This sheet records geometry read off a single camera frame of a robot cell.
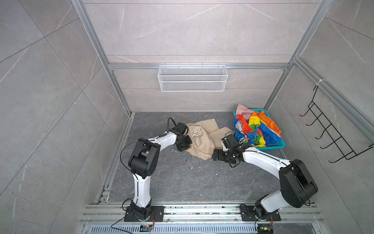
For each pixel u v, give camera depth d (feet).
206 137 3.12
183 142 2.79
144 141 1.79
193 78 3.31
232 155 2.13
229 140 2.33
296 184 1.42
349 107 1.88
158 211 2.44
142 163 1.73
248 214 2.39
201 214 2.45
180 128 2.62
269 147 2.98
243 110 3.45
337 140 2.05
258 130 3.22
